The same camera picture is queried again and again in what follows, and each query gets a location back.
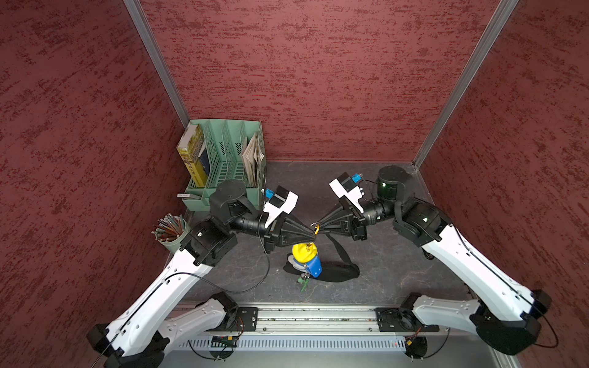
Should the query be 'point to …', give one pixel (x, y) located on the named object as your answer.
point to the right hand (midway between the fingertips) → (318, 233)
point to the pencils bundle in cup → (168, 228)
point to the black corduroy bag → (332, 271)
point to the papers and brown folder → (252, 156)
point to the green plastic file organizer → (225, 141)
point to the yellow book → (189, 148)
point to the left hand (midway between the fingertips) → (310, 241)
